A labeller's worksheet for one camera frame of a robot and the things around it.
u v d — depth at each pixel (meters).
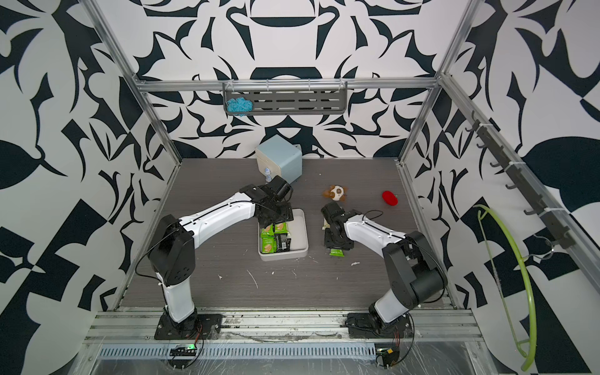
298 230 0.94
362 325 0.73
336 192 1.04
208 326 0.74
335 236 0.68
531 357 0.50
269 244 0.89
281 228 0.94
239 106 0.91
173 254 0.47
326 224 0.96
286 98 0.95
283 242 0.89
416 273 0.45
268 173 1.05
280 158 1.00
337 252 0.87
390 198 1.05
